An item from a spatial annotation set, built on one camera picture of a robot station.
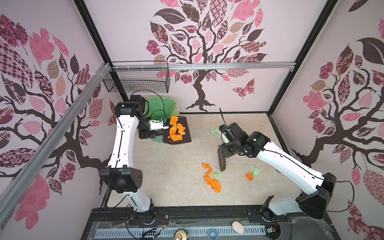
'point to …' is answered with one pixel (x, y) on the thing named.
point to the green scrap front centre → (216, 174)
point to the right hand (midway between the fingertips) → (224, 146)
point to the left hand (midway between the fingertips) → (148, 133)
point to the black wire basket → (138, 76)
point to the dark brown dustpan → (186, 137)
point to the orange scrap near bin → (176, 130)
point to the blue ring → (211, 230)
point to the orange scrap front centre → (213, 182)
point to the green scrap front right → (255, 170)
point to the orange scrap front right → (249, 176)
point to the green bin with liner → (158, 108)
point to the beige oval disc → (238, 227)
